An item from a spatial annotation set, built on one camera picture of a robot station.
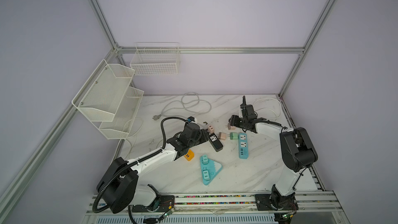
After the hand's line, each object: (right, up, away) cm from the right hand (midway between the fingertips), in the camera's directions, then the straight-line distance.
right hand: (231, 120), depth 98 cm
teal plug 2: (-17, -26, -23) cm, 38 cm away
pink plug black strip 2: (-13, -5, -5) cm, 15 cm away
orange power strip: (-26, -20, -11) cm, 34 cm away
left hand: (-16, -7, -15) cm, 23 cm away
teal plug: (-17, -20, -18) cm, 32 cm away
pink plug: (-6, -10, -2) cm, 12 cm away
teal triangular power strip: (-14, -25, -16) cm, 33 cm away
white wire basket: (-50, +39, -2) cm, 63 cm away
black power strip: (-11, -13, -5) cm, 18 cm away
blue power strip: (+5, -19, -10) cm, 22 cm away
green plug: (+1, -10, -2) cm, 10 cm away
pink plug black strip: (0, -5, +2) cm, 5 cm away
